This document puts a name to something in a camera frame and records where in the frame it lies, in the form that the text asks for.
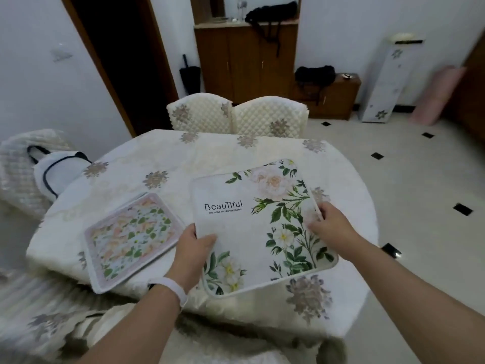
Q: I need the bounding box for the orange green floral placemat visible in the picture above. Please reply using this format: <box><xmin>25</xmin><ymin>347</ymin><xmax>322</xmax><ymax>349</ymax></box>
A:
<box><xmin>82</xmin><ymin>192</ymin><xmax>185</xmax><ymax>295</ymax></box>

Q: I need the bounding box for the dark wooden door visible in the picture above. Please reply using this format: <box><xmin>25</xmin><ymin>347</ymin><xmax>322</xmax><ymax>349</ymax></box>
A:
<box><xmin>70</xmin><ymin>0</ymin><xmax>173</xmax><ymax>135</ymax></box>

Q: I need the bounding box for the black bag with straps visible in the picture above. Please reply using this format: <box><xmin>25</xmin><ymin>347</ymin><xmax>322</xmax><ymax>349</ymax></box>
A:
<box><xmin>245</xmin><ymin>0</ymin><xmax>299</xmax><ymax>57</ymax></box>

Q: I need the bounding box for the brown door frame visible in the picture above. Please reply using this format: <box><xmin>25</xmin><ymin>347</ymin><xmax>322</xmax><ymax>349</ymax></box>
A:
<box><xmin>60</xmin><ymin>0</ymin><xmax>179</xmax><ymax>138</ymax></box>

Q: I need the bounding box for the large wooden display cabinet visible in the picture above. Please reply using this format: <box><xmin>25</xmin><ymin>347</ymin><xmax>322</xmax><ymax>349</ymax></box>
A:
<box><xmin>441</xmin><ymin>33</ymin><xmax>485</xmax><ymax>147</ymax></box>

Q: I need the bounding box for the person's left forearm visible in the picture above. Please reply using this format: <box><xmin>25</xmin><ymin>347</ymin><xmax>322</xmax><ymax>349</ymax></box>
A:
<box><xmin>75</xmin><ymin>286</ymin><xmax>182</xmax><ymax>364</ymax></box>

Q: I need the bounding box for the wooden sideboard cabinet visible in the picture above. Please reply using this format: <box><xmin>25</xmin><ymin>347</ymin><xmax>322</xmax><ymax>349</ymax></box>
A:
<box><xmin>189</xmin><ymin>0</ymin><xmax>302</xmax><ymax>105</ymax></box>

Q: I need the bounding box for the person's left hand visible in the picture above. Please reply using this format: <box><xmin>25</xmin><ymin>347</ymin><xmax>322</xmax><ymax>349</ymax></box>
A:
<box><xmin>163</xmin><ymin>222</ymin><xmax>219</xmax><ymax>294</ymax></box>

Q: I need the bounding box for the smartwatch with white band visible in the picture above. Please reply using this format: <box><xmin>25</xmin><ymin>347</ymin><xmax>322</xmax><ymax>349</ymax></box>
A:
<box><xmin>148</xmin><ymin>276</ymin><xmax>189</xmax><ymax>308</ymax></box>

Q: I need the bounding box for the white Beautiful floral placemat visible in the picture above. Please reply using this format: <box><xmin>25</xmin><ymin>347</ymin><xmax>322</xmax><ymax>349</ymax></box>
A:
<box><xmin>191</xmin><ymin>158</ymin><xmax>339</xmax><ymax>299</ymax></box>

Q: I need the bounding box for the white floral narrow cabinet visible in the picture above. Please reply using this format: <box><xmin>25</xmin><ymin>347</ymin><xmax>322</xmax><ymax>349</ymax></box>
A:
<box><xmin>359</xmin><ymin>32</ymin><xmax>424</xmax><ymax>123</ymax></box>

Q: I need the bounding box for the person's right forearm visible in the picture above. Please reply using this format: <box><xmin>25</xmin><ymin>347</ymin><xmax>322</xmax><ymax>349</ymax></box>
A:
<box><xmin>347</xmin><ymin>238</ymin><xmax>485</xmax><ymax>364</ymax></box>

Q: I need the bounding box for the black folded umbrella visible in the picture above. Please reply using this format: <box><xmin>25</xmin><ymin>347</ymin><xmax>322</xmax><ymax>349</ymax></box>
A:
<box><xmin>180</xmin><ymin>54</ymin><xmax>202</xmax><ymax>97</ymax></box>

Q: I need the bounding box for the pink rolled mat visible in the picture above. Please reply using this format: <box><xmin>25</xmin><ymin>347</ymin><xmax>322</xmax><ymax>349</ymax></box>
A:
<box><xmin>408</xmin><ymin>66</ymin><xmax>467</xmax><ymax>126</ymax></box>

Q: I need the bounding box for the black soft bag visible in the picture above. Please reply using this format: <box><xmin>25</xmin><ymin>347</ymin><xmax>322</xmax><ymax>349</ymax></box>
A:
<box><xmin>295</xmin><ymin>65</ymin><xmax>337</xmax><ymax>105</ymax></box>

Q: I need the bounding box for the small wooden cabinet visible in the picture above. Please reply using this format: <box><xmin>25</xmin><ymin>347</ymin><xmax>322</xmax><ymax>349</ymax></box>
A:
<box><xmin>289</xmin><ymin>73</ymin><xmax>361</xmax><ymax>121</ymax></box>

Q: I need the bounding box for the white backpack with dark trim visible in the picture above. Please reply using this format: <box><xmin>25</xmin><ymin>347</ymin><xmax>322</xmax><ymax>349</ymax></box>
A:
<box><xmin>27</xmin><ymin>145</ymin><xmax>93</xmax><ymax>203</ymax></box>

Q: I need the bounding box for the person's right hand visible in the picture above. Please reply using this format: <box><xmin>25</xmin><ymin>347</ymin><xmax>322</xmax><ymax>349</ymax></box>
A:
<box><xmin>307</xmin><ymin>202</ymin><xmax>366</xmax><ymax>262</ymax></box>

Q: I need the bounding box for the dining table with floral cloth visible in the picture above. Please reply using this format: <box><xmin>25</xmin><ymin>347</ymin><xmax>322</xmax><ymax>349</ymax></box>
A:
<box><xmin>25</xmin><ymin>128</ymin><xmax>380</xmax><ymax>364</ymax></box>

